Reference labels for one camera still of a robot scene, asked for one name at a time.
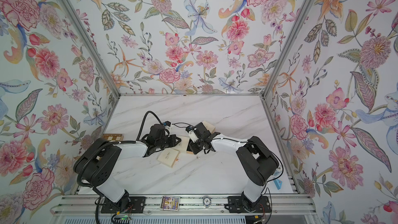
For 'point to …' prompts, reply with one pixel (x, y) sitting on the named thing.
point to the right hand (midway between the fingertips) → (192, 143)
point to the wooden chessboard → (113, 137)
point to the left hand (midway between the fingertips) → (183, 140)
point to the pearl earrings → (198, 157)
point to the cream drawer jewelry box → (168, 156)
